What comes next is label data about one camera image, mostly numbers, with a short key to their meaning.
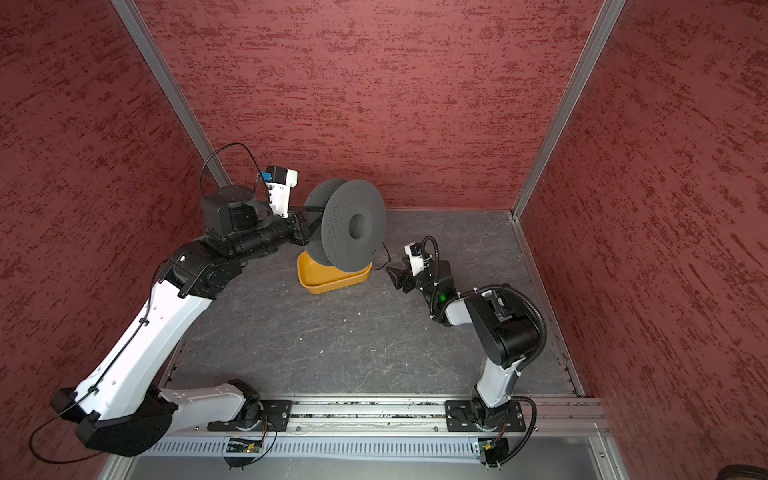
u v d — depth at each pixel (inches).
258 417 28.4
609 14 28.0
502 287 22.1
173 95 33.8
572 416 29.9
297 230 20.4
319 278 39.0
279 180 20.0
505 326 19.5
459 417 28.9
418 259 31.7
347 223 23.2
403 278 32.2
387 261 36.5
